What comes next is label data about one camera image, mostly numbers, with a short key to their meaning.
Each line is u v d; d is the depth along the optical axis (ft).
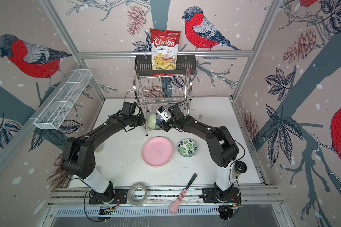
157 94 4.12
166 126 2.67
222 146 1.63
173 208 2.26
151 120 2.95
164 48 2.74
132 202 2.24
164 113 2.61
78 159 1.50
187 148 2.96
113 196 2.38
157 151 2.88
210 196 2.39
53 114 2.35
